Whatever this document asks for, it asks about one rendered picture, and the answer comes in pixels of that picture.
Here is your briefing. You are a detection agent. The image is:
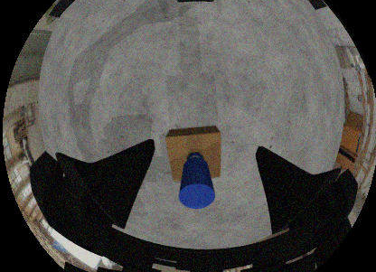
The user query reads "tan wooden block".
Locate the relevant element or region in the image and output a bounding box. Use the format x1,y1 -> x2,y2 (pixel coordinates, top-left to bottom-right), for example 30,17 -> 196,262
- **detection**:
166,125 -> 221,181

